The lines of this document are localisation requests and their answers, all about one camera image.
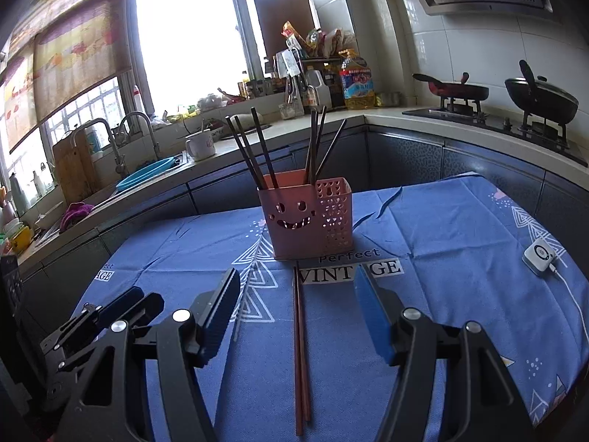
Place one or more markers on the row of seasoning bottles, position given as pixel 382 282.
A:
pixel 262 86

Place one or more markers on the white blue labelled container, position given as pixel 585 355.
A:
pixel 94 142

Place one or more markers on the curved steel faucet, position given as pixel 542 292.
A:
pixel 154 140

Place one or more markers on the black gas stove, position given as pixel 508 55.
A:
pixel 497 122

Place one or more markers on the wooden cutting board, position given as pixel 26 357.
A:
pixel 73 170

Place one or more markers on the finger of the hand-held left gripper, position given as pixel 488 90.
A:
pixel 149 308
pixel 119 306

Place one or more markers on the tall steel faucet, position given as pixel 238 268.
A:
pixel 118 156

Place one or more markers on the stainless steel sink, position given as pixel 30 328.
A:
pixel 103 198

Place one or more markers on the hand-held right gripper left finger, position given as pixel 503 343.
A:
pixel 220 322

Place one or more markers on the white dough lump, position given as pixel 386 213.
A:
pixel 244 122

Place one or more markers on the brown cardboard sheet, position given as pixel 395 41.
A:
pixel 285 27

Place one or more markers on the white square device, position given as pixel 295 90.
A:
pixel 539 256

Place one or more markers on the blue printed tablecloth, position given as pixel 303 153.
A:
pixel 437 248

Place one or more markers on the magenta cloth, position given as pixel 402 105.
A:
pixel 77 216

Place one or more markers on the white mug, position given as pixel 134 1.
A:
pixel 201 146

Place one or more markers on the blue plastic basin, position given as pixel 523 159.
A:
pixel 145 175

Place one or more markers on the bundle of wooden chopsticks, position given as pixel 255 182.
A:
pixel 263 147

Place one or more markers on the black wok with lid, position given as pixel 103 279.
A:
pixel 543 99

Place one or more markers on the pink plastic chopstick holder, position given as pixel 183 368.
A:
pixel 294 235

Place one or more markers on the reddish brown chopstick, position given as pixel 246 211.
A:
pixel 304 391

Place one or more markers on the yellow cooking oil bottle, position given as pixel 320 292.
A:
pixel 356 83

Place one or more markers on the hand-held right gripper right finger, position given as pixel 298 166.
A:
pixel 375 317

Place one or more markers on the yellow container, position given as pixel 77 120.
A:
pixel 22 239

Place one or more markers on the glass jar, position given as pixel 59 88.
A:
pixel 291 111

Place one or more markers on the white plastic jug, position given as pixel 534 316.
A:
pixel 317 92

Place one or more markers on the pile of snack packets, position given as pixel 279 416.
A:
pixel 322 39

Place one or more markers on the patterned window blind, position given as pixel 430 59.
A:
pixel 69 55

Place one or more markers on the red frying pan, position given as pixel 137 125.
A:
pixel 460 90

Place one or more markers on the white red capped bottle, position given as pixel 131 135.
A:
pixel 137 100

